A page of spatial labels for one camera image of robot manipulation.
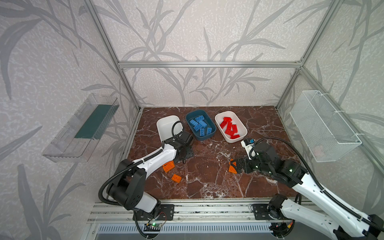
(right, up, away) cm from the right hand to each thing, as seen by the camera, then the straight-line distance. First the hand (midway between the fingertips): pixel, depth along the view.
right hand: (237, 156), depth 73 cm
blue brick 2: (-23, +16, +35) cm, 45 cm away
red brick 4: (+6, +12, +34) cm, 36 cm away
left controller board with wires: (-42, -34, -1) cm, 54 cm away
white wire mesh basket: (+35, +11, -12) cm, 39 cm away
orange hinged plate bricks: (-37, -10, +15) cm, 42 cm away
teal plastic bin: (-25, +22, +40) cm, 52 cm away
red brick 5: (+3, +14, +35) cm, 38 cm away
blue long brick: (-16, +15, +35) cm, 41 cm away
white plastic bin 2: (+11, +11, +32) cm, 35 cm away
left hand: (-25, -1, +16) cm, 30 cm away
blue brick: (-17, +9, +32) cm, 37 cm away
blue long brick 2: (-20, +12, +32) cm, 40 cm away
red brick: (+5, +6, +29) cm, 30 cm away
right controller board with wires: (+22, -36, -1) cm, 42 cm away
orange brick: (-32, -15, +11) cm, 38 cm away
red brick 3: (+1, +10, +32) cm, 33 cm away
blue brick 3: (-19, +19, +39) cm, 47 cm away
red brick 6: (-2, +15, +35) cm, 38 cm away
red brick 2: (0, +18, +36) cm, 41 cm away
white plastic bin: (-45, +14, +35) cm, 58 cm away
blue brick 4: (-12, +10, +32) cm, 36 cm away
